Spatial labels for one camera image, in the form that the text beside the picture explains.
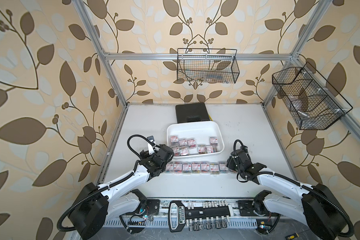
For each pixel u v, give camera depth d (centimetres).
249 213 74
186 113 110
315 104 72
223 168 86
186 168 85
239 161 68
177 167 86
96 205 40
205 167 87
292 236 67
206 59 91
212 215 71
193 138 100
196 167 86
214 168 85
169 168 86
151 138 73
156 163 65
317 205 41
